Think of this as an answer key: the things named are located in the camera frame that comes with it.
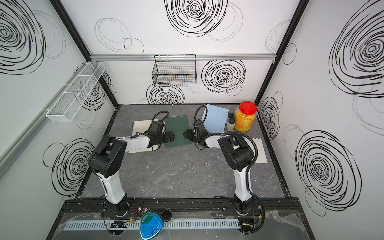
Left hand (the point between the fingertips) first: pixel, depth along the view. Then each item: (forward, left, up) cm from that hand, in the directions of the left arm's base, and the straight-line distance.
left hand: (171, 137), depth 99 cm
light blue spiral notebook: (+19, -32, -4) cm, 38 cm away
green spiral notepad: (+13, -3, -4) cm, 14 cm away
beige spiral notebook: (+8, +22, 0) cm, 24 cm away
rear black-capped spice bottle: (+13, -40, +8) cm, 43 cm away
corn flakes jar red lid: (+9, -48, +13) cm, 50 cm away
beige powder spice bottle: (+7, -40, +6) cm, 41 cm away
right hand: (+1, -10, +1) cm, 10 cm away
